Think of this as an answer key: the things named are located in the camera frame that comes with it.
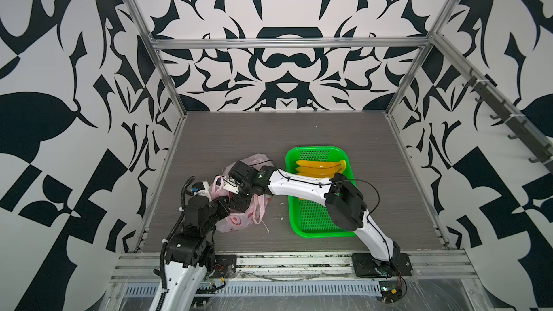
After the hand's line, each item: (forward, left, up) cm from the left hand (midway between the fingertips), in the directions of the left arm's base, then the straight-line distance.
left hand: (229, 194), depth 79 cm
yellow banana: (+13, -36, -7) cm, 39 cm away
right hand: (+3, -1, -5) cm, 6 cm away
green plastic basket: (-6, -30, -11) cm, 33 cm away
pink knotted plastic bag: (-6, -11, +1) cm, 13 cm away
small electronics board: (-30, -54, -12) cm, 63 cm away
